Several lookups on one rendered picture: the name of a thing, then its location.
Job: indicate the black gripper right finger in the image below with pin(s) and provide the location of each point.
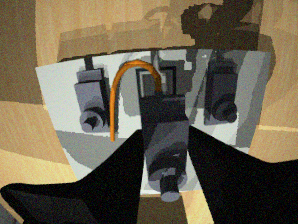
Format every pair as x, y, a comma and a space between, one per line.
239, 188

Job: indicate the micro servo with orange cable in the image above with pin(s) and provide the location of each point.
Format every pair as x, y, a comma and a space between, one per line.
165, 128

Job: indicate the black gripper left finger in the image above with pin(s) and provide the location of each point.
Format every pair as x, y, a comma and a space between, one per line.
108, 195

